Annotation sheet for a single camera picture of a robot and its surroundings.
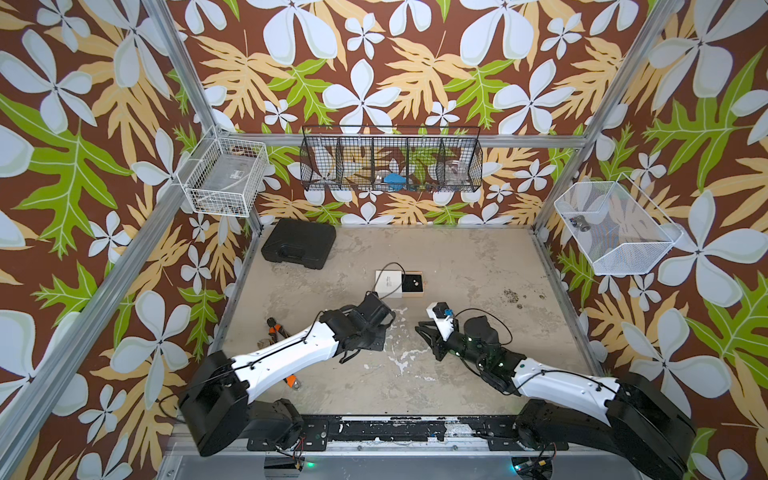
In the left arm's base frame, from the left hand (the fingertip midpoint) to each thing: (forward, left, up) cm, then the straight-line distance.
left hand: (380, 333), depth 83 cm
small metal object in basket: (+27, -59, +17) cm, 67 cm away
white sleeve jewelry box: (+21, -3, -7) cm, 22 cm away
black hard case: (+38, +28, -5) cm, 47 cm away
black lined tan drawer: (+21, -11, -7) cm, 25 cm away
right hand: (+1, -10, +3) cm, 11 cm away
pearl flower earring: (+21, -12, -7) cm, 26 cm away
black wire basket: (+53, -3, +22) cm, 57 cm away
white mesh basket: (+23, -66, +19) cm, 73 cm away
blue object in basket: (+43, -4, +20) cm, 47 cm away
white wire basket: (+37, +47, +25) cm, 65 cm away
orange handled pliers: (+4, +33, -7) cm, 34 cm away
